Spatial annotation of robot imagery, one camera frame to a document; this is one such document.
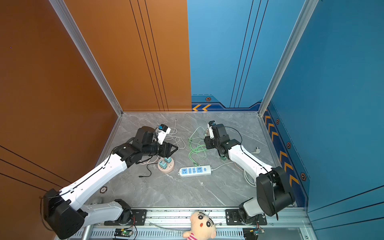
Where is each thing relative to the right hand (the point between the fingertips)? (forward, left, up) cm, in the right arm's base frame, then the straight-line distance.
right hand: (207, 139), depth 88 cm
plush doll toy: (-43, +4, -6) cm, 44 cm away
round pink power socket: (-13, +22, -11) cm, 28 cm away
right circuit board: (-44, -20, -15) cm, 51 cm away
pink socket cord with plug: (-20, +28, +10) cm, 35 cm away
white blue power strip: (-15, +7, -11) cm, 20 cm away
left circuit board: (-44, +40, -14) cm, 61 cm away
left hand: (-10, +17, +8) cm, 21 cm away
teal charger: (-13, +25, -6) cm, 29 cm away
